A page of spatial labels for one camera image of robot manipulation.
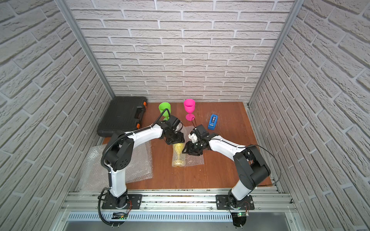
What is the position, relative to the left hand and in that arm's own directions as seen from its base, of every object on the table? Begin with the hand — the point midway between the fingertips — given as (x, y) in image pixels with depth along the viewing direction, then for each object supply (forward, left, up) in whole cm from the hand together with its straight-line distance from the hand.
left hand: (183, 140), depth 93 cm
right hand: (-9, -3, +2) cm, 10 cm away
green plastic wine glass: (+22, +13, +8) cm, 27 cm away
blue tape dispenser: (+16, -22, +1) cm, 27 cm away
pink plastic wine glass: (+21, -5, +10) cm, 24 cm away
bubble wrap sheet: (-22, +51, -5) cm, 56 cm away
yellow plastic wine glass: (-7, +3, +4) cm, 8 cm away
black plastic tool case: (+22, +44, +1) cm, 50 cm away
